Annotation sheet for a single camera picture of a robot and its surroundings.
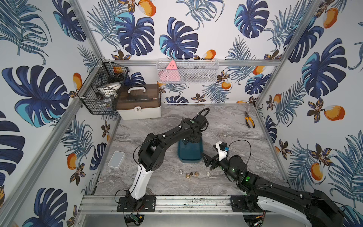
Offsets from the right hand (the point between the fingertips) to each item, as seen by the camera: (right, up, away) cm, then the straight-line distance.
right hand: (208, 148), depth 78 cm
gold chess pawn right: (-6, -16, +6) cm, 18 cm away
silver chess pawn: (-16, -15, +6) cm, 23 cm away
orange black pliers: (+37, +17, +33) cm, 52 cm away
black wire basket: (-64, +33, +7) cm, 73 cm away
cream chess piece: (+1, -16, +6) cm, 17 cm away
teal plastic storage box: (-9, -5, +13) cm, 17 cm away
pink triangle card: (-22, +45, +12) cm, 52 cm away
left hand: (-7, +5, +14) cm, 16 cm away
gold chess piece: (-11, -17, +6) cm, 22 cm away
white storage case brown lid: (-44, +28, +19) cm, 56 cm away
